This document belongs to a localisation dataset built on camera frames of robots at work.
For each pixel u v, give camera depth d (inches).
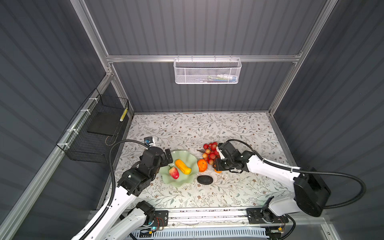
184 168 34.1
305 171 17.9
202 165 34.1
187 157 35.9
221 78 36.2
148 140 24.4
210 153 36.5
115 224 21.2
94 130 29.5
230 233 30.3
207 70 48.6
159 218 28.6
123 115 32.0
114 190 17.9
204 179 32.5
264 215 26.2
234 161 25.2
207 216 29.7
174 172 33.5
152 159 20.0
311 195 16.8
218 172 34.9
